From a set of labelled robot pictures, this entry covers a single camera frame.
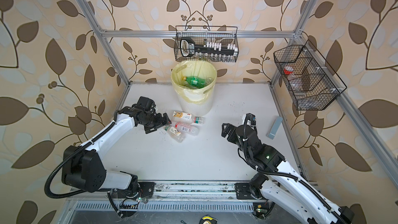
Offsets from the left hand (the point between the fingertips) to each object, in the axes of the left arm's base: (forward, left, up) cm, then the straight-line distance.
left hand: (166, 123), depth 84 cm
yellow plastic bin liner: (+34, -17, +10) cm, 40 cm away
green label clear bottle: (+25, -23, +9) cm, 35 cm away
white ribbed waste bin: (+17, -17, -10) cm, 26 cm away
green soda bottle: (+29, -14, +4) cm, 32 cm away
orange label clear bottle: (+10, -8, -8) cm, 15 cm away
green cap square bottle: (-2, -4, -7) cm, 9 cm away
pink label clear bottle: (+2, -10, -8) cm, 13 cm away
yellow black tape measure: (-40, -24, -9) cm, 48 cm away
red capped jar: (+22, -65, +21) cm, 71 cm away
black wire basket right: (+11, -72, +22) cm, 76 cm away
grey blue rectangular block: (+4, -63, -8) cm, 63 cm away
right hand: (-7, -33, +8) cm, 35 cm away
